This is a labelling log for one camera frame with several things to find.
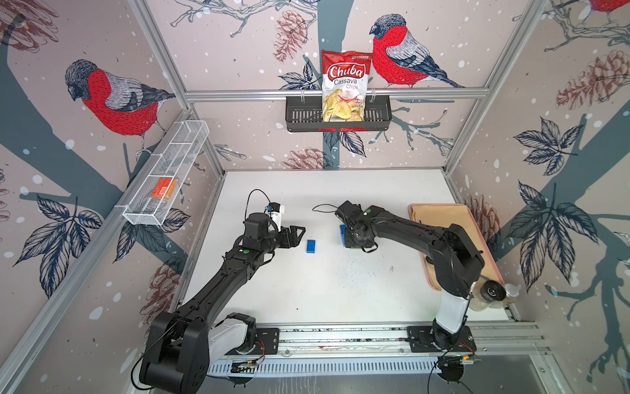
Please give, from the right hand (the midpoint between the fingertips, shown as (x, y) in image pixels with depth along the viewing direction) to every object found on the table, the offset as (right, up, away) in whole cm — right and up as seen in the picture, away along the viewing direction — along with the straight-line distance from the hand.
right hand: (351, 241), depth 91 cm
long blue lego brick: (-3, +5, 0) cm, 6 cm away
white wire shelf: (-62, +30, -8) cm, 70 cm away
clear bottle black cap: (+39, -12, -18) cm, 44 cm away
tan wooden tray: (+49, +8, +11) cm, 51 cm away
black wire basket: (-18, +50, +4) cm, 53 cm away
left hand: (-19, +7, -8) cm, 21 cm away
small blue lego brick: (-15, -2, +2) cm, 16 cm away
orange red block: (-59, +21, -19) cm, 66 cm away
